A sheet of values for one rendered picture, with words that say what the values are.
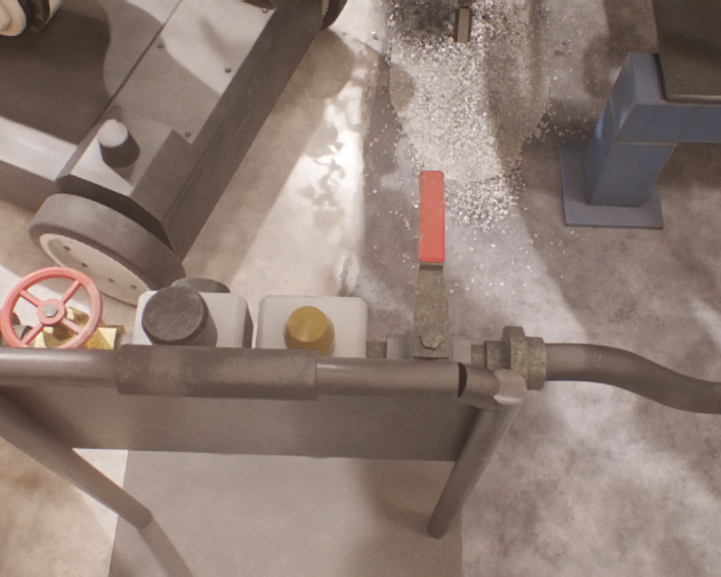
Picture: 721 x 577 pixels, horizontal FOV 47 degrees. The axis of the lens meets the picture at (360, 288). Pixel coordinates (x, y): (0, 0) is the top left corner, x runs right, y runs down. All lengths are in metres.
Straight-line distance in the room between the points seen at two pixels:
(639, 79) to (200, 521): 0.75
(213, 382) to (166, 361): 0.03
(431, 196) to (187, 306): 0.21
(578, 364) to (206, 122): 0.61
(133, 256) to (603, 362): 0.58
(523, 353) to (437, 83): 0.77
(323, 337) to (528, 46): 0.91
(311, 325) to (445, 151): 0.72
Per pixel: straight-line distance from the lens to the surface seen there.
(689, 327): 1.21
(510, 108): 1.33
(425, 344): 0.61
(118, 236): 1.01
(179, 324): 0.59
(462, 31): 1.07
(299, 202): 1.22
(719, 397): 0.79
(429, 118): 1.30
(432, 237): 0.64
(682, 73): 1.09
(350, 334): 0.63
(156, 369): 0.51
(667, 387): 0.72
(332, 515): 1.05
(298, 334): 0.59
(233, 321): 0.64
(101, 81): 1.18
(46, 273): 0.64
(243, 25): 1.17
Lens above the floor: 1.04
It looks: 65 degrees down
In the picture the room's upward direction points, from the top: straight up
